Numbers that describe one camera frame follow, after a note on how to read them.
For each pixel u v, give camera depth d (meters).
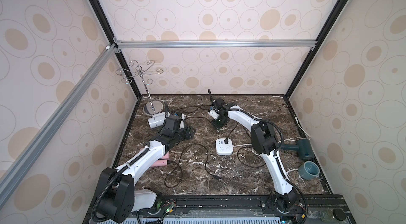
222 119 0.87
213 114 0.95
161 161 0.85
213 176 0.83
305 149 0.87
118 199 0.40
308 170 0.83
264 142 0.62
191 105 1.14
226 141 0.92
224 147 0.90
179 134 0.71
